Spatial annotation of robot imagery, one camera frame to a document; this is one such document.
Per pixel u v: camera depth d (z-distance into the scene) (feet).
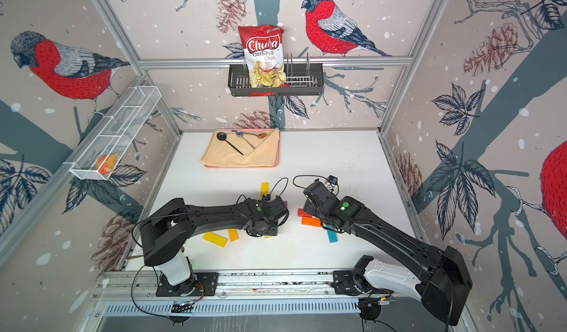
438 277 1.26
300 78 3.12
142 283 2.46
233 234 2.80
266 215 2.09
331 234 2.76
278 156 3.61
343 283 2.39
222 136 3.87
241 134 3.87
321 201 1.91
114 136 2.54
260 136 3.86
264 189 3.21
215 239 2.71
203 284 2.39
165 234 1.47
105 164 2.17
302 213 2.93
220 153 3.70
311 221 2.90
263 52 2.67
